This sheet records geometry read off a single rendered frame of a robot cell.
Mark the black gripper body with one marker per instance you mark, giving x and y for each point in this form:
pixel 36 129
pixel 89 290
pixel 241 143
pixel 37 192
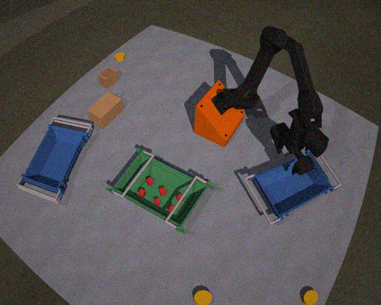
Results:
pixel 304 164

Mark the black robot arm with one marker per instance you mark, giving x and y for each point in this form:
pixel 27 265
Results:
pixel 310 107

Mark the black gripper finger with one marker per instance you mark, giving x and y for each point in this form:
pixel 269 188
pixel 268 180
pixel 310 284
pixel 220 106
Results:
pixel 279 145
pixel 293 170

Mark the yellow cylinder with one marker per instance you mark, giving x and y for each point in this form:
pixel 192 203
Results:
pixel 119 57
pixel 310 297
pixel 202 297

